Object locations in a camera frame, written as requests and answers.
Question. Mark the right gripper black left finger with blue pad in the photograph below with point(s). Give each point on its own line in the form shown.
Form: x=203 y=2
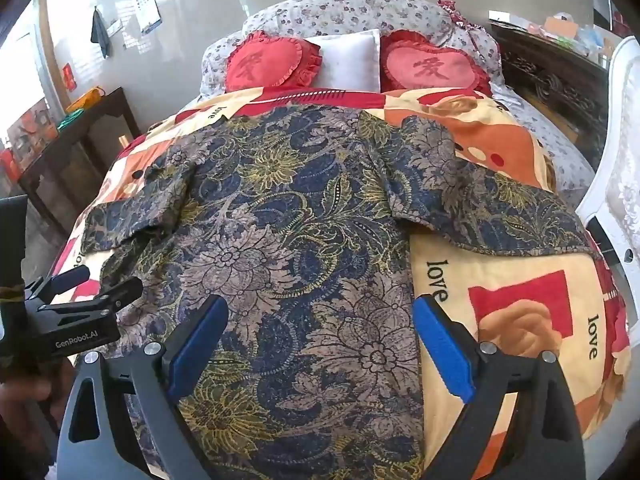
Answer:
x=97 y=439

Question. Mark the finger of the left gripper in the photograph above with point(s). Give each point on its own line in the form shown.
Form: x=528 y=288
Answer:
x=45 y=289
x=114 y=299

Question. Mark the navy gold floral shirt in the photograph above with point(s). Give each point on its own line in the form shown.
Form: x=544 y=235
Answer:
x=299 y=218

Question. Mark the person's hand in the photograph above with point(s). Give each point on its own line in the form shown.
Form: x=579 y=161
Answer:
x=23 y=388

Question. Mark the orange red love bedspread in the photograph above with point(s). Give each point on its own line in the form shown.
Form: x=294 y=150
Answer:
x=566 y=305

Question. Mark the green object on table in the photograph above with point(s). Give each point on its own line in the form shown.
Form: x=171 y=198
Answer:
x=69 y=119

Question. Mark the yellow object on table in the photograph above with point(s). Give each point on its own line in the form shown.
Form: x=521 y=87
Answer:
x=87 y=100

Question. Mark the white ornate chair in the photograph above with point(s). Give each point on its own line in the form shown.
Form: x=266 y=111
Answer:
x=613 y=196

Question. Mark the left red heart cushion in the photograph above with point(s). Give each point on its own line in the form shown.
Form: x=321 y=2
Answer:
x=272 y=61

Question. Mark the red heart cushion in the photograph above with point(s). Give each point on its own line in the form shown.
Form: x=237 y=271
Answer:
x=272 y=61
x=409 y=61

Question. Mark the white square pillow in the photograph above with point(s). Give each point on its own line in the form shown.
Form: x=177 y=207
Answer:
x=349 y=61

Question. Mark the dark carved wooden cabinet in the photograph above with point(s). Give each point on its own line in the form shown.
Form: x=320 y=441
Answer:
x=569 y=85

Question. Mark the right red heart cushion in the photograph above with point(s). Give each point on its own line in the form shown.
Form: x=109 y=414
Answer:
x=409 y=61

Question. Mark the dark cloth hanging on wall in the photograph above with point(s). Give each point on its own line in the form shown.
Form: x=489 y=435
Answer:
x=99 y=34

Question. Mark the wall calendar poster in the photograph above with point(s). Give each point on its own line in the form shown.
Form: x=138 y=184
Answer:
x=147 y=15

